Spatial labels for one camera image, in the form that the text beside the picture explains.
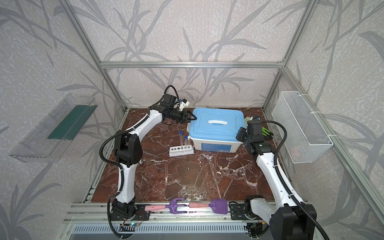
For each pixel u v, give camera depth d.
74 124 0.64
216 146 0.89
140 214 0.73
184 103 0.88
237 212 0.73
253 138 0.59
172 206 0.74
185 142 0.88
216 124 0.88
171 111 0.79
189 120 0.86
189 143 0.89
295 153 0.72
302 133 0.62
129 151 0.56
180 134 1.07
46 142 0.64
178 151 0.93
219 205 0.75
